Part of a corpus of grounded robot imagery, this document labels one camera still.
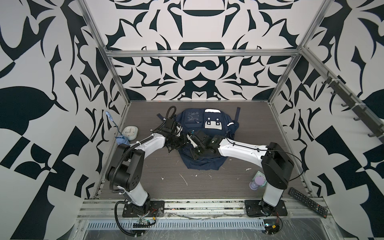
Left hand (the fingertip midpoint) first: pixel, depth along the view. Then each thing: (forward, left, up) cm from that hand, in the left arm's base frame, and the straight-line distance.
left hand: (190, 141), depth 90 cm
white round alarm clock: (+11, +39, -5) cm, 40 cm away
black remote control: (-33, -58, -7) cm, 67 cm away
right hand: (-7, 0, 0) cm, 7 cm away
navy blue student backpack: (+15, -17, 0) cm, 23 cm away
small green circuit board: (-41, -37, -8) cm, 57 cm away
